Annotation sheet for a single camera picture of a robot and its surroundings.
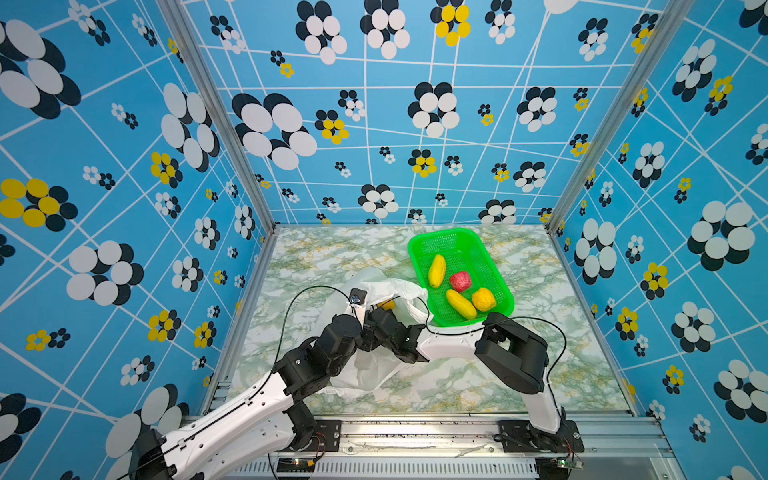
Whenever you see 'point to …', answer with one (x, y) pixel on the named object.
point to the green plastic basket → (464, 250)
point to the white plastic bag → (368, 371)
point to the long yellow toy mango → (437, 271)
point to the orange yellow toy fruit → (387, 304)
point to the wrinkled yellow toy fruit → (484, 299)
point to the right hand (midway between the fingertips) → (367, 323)
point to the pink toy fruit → (461, 281)
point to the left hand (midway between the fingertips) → (372, 313)
